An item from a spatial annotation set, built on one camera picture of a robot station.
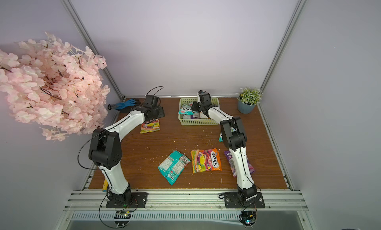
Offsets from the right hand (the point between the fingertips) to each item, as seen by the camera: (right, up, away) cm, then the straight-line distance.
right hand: (193, 102), depth 105 cm
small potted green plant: (+37, +2, -7) cm, 38 cm away
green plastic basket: (-4, -11, -2) cm, 12 cm away
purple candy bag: (-1, -11, -2) cm, 11 cm away
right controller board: (+27, -58, -35) cm, 73 cm away
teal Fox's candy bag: (+18, -25, -10) cm, 32 cm away
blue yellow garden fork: (-47, -46, -28) cm, 72 cm away
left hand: (-21, -7, -9) cm, 23 cm away
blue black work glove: (-57, -2, +9) cm, 58 cm away
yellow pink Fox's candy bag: (+7, -36, -20) cm, 41 cm away
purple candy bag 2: (+22, -35, -20) cm, 46 cm away
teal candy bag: (-5, -5, -4) cm, 8 cm away
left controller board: (-36, -60, -33) cm, 77 cm away
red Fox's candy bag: (-30, -17, -4) cm, 35 cm away
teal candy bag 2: (-12, -39, -23) cm, 47 cm away
